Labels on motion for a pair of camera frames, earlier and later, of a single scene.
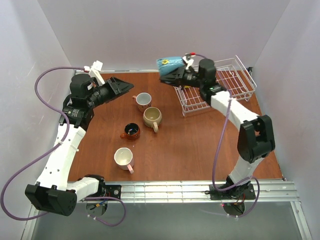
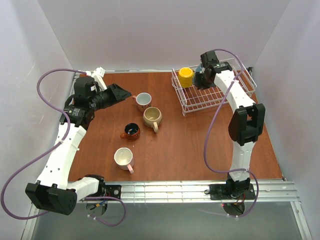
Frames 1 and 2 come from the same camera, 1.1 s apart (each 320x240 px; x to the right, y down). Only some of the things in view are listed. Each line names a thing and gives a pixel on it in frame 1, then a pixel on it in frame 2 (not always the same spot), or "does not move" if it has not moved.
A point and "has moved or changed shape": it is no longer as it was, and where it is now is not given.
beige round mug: x=152 y=117 does not move
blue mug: x=166 y=65 has moved or changed shape
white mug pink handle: x=123 y=159 does not move
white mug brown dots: x=143 y=99 does not move
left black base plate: x=113 y=191 does not move
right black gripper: x=180 y=76 → x=200 y=81
